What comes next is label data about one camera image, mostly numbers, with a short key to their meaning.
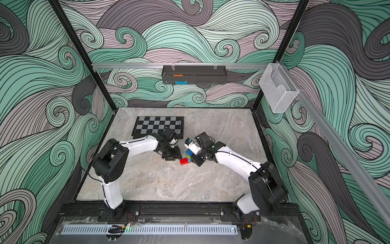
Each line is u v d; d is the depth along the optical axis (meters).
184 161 0.90
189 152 0.79
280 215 0.73
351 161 0.48
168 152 0.81
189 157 0.83
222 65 0.94
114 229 0.73
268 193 0.41
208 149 0.65
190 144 0.76
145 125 1.04
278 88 0.77
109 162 0.50
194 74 0.93
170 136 0.78
